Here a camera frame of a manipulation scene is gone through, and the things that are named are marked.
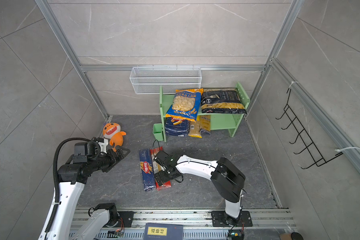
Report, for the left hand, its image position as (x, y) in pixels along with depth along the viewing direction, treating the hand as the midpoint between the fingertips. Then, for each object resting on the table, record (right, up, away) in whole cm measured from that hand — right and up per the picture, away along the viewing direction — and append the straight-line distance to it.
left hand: (123, 152), depth 71 cm
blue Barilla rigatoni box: (+24, +13, +19) cm, 33 cm away
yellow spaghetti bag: (+36, +10, +20) cm, 43 cm away
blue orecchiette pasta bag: (+30, +25, +10) cm, 40 cm away
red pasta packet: (+14, -13, +17) cm, 25 cm away
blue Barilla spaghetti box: (+7, -13, +16) cm, 22 cm away
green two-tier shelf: (+18, +28, +18) cm, 38 cm away
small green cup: (+10, +9, +36) cm, 38 cm away
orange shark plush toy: (-20, +9, +30) cm, 37 cm away
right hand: (+19, -17, +13) cm, 28 cm away
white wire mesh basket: (+5, +45, +29) cm, 53 cm away
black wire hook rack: (+85, +8, -4) cm, 86 cm away
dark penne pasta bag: (+51, +27, +12) cm, 59 cm away
